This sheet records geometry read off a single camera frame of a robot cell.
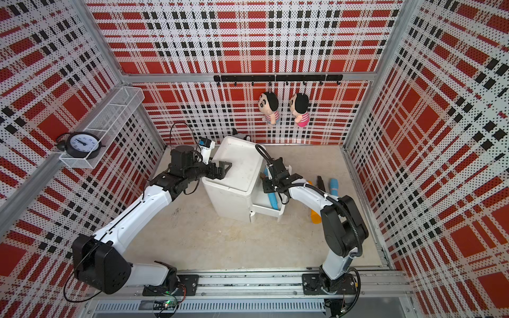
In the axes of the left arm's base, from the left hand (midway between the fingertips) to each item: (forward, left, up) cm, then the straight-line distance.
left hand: (224, 161), depth 80 cm
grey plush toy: (+24, -1, -6) cm, 25 cm away
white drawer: (-13, -15, -13) cm, 24 cm away
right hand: (0, -19, -15) cm, 24 cm away
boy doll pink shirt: (+34, -34, +4) cm, 48 cm away
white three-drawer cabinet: (-14, -5, -2) cm, 15 cm away
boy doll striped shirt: (+28, -18, +8) cm, 34 cm away
